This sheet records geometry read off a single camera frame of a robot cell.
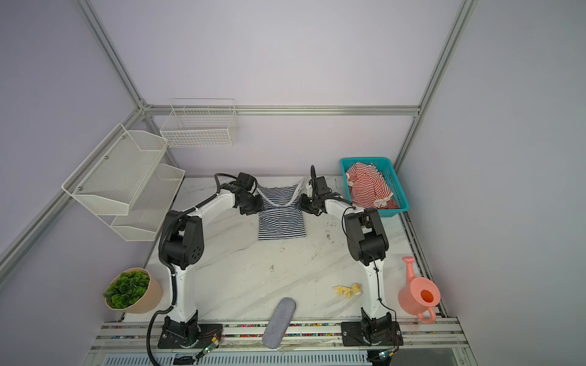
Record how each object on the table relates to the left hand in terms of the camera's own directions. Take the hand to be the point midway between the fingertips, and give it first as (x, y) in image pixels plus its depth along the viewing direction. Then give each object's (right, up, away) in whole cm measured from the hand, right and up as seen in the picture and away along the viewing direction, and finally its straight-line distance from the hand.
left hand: (261, 210), depth 100 cm
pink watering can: (+56, -26, -28) cm, 67 cm away
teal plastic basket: (+61, +22, +15) cm, 67 cm away
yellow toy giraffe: (+37, -28, -19) cm, 50 cm away
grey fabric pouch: (+10, -35, -26) cm, 45 cm away
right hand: (+14, +2, +2) cm, 14 cm away
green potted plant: (-37, -25, -27) cm, 52 cm away
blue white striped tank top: (+9, -3, +1) cm, 9 cm away
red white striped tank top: (+51, +10, +9) cm, 52 cm away
